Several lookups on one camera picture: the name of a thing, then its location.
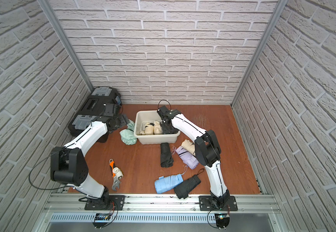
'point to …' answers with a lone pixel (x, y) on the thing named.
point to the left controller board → (101, 216)
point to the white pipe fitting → (118, 173)
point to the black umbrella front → (182, 190)
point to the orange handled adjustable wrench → (117, 182)
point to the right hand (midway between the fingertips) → (172, 129)
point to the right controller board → (222, 220)
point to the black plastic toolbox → (92, 107)
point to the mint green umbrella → (127, 135)
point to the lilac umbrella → (188, 158)
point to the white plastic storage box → (142, 118)
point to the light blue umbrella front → (164, 184)
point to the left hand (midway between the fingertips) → (124, 118)
